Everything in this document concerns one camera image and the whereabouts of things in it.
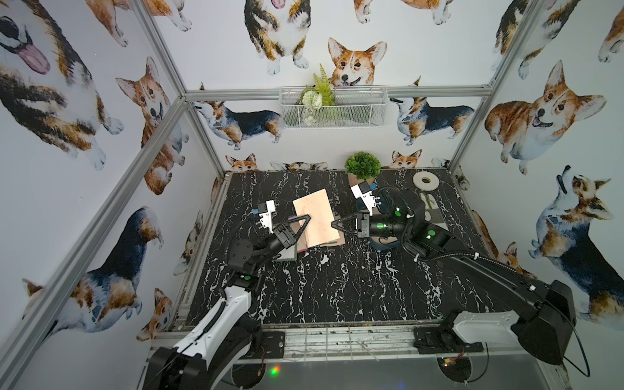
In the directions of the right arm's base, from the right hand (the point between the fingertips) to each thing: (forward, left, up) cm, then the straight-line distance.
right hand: (330, 228), depth 62 cm
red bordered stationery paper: (+12, +12, -33) cm, 37 cm away
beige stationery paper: (-2, -3, -4) cm, 5 cm away
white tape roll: (+44, -43, -35) cm, 71 cm away
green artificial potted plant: (+41, -13, -17) cm, 46 cm away
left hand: (+4, +5, -3) cm, 7 cm away
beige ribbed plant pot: (+38, -10, -24) cm, 46 cm away
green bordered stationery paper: (+9, +16, -32) cm, 37 cm away
